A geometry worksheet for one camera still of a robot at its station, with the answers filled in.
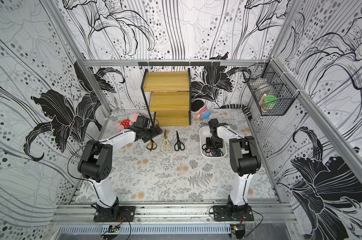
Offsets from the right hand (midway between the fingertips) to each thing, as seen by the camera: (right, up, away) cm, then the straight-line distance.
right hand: (213, 145), depth 98 cm
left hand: (-36, +8, -1) cm, 37 cm away
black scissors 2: (+1, -3, -5) cm, 6 cm away
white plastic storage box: (-5, +8, +6) cm, 11 cm away
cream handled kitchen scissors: (-32, 0, 0) cm, 32 cm away
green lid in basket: (+27, +28, -20) cm, 43 cm away
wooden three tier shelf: (-30, +33, +9) cm, 45 cm away
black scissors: (-23, 0, 0) cm, 23 cm away
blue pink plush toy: (-4, +23, +12) cm, 26 cm away
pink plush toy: (-60, +16, +6) cm, 63 cm away
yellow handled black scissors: (-41, 0, 0) cm, 41 cm away
